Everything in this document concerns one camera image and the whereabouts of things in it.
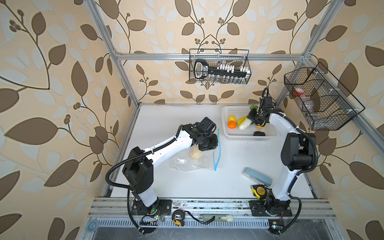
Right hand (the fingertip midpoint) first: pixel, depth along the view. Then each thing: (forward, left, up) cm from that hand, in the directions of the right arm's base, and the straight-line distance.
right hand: (249, 117), depth 97 cm
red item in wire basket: (0, -21, +21) cm, 30 cm away
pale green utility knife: (-53, +26, -11) cm, 60 cm away
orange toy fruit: (+1, +10, -8) cm, 13 cm away
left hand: (-23, +23, +5) cm, 33 cm away
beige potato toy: (-22, +36, -6) cm, 43 cm away
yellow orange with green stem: (0, -10, -11) cm, 15 cm away
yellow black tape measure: (-42, +3, -10) cm, 44 cm away
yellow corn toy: (+3, +4, -7) cm, 8 cm away
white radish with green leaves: (-5, +3, +2) cm, 6 cm away
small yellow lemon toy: (+7, +8, -9) cm, 14 cm away
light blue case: (-34, +4, -9) cm, 35 cm away
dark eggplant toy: (-8, -6, -7) cm, 12 cm away
